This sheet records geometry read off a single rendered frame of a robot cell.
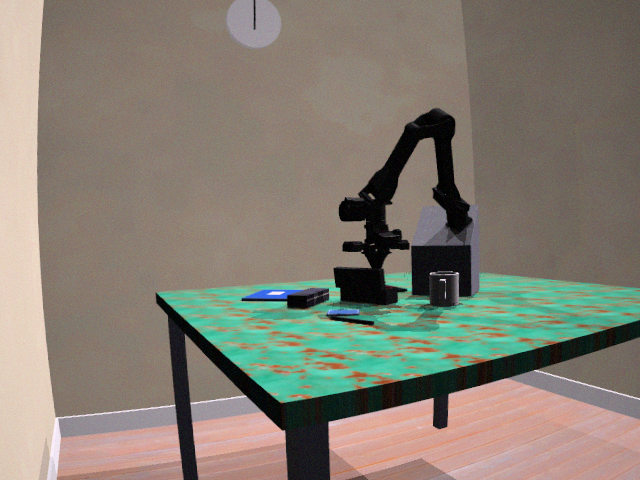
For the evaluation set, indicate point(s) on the dark grey mug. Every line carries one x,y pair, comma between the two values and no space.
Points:
449,289

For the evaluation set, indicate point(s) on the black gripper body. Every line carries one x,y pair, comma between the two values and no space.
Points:
358,246

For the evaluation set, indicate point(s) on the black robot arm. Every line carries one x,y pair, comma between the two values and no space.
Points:
383,184

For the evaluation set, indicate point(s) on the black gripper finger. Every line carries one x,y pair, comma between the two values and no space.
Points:
372,259
381,258

